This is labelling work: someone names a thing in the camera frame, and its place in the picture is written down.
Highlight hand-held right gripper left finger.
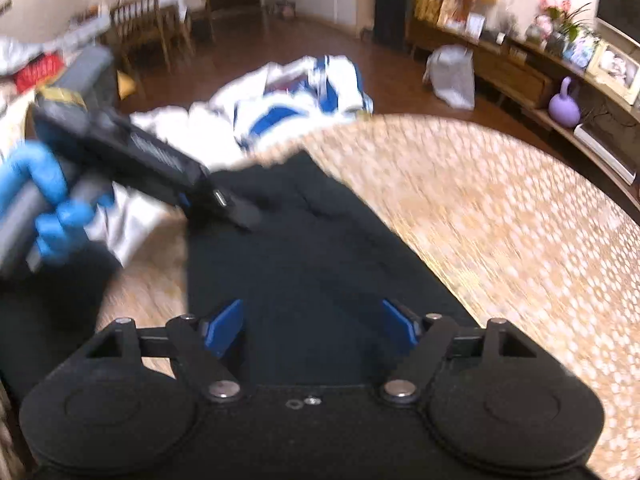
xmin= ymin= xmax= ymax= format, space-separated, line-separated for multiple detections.
xmin=75 ymin=300 xmax=245 ymax=405

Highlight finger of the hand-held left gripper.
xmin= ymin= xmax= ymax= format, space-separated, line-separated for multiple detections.
xmin=179 ymin=187 xmax=266 ymax=234

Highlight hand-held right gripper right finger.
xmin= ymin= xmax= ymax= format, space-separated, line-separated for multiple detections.
xmin=380 ymin=300 xmax=566 ymax=406

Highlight black pants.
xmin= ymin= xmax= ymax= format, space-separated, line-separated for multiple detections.
xmin=184 ymin=152 xmax=477 ymax=387

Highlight person's left hand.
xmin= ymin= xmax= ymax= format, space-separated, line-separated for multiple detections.
xmin=0 ymin=140 xmax=116 ymax=267

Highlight mustard yellow cushion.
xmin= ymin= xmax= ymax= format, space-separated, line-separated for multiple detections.
xmin=115 ymin=70 xmax=138 ymax=102

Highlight white cloth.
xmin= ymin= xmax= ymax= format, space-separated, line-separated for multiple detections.
xmin=84 ymin=102 xmax=251 ymax=269

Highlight red printed cloth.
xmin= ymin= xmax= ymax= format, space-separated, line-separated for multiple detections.
xmin=12 ymin=52 xmax=69 ymax=94

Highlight wooden chair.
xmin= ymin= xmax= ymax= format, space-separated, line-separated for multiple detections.
xmin=107 ymin=0 xmax=173 ymax=75
xmin=159 ymin=0 xmax=196 ymax=56

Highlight person's leg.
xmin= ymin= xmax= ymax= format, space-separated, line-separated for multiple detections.
xmin=0 ymin=250 xmax=119 ymax=407

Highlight translucent plastic bag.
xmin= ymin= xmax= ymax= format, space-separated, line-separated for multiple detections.
xmin=423 ymin=44 xmax=476 ymax=111

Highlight black speaker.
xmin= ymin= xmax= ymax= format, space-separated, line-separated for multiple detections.
xmin=373 ymin=0 xmax=446 ymax=47

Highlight white flat device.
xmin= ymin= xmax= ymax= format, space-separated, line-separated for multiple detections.
xmin=573 ymin=123 xmax=639 ymax=187

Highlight purple kettlebell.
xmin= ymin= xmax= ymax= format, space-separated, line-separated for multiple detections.
xmin=548 ymin=77 xmax=582 ymax=129

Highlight wooden sideboard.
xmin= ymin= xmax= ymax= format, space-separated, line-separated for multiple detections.
xmin=407 ymin=0 xmax=640 ymax=187

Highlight yellow snack bag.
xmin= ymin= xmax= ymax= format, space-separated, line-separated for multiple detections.
xmin=414 ymin=0 xmax=446 ymax=27

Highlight pink flowers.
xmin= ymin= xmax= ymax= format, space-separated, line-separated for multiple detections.
xmin=529 ymin=0 xmax=597 ymax=47

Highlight white photo frame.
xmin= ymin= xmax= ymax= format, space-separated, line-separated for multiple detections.
xmin=587 ymin=42 xmax=640 ymax=106

